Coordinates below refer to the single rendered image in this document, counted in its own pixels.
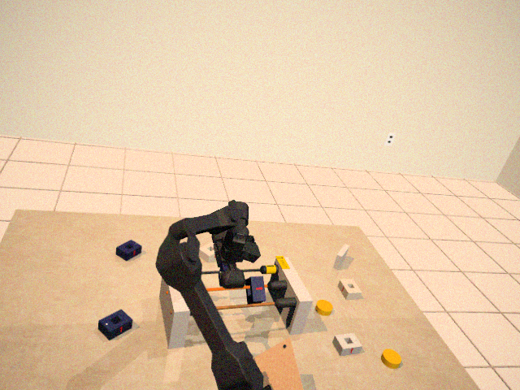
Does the short orange and brown cylinder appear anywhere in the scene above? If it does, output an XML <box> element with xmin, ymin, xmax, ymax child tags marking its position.
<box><xmin>381</xmin><ymin>349</ymin><xmax>401</xmax><ymax>369</ymax></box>
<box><xmin>316</xmin><ymin>300</ymin><xmax>333</xmax><ymax>316</ymax></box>

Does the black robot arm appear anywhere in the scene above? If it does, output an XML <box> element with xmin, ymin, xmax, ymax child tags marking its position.
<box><xmin>155</xmin><ymin>199</ymin><xmax>271</xmax><ymax>390</ymax></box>

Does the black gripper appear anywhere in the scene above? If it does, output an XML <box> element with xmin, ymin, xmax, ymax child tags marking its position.
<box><xmin>211</xmin><ymin>230</ymin><xmax>246</xmax><ymax>289</ymax></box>

